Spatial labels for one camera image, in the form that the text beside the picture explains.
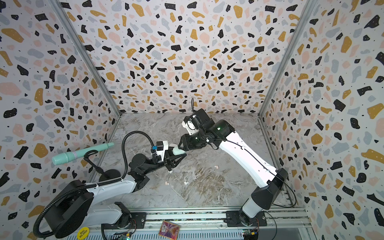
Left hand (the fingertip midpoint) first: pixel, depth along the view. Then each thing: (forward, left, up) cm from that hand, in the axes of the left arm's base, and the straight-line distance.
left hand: (185, 150), depth 68 cm
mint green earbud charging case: (-1, +4, +1) cm, 4 cm away
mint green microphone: (-6, +47, +6) cm, 48 cm away
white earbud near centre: (-5, +1, -27) cm, 28 cm away
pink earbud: (+5, -17, -27) cm, 33 cm away
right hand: (+1, +2, +3) cm, 4 cm away
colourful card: (-27, +8, -26) cm, 39 cm away
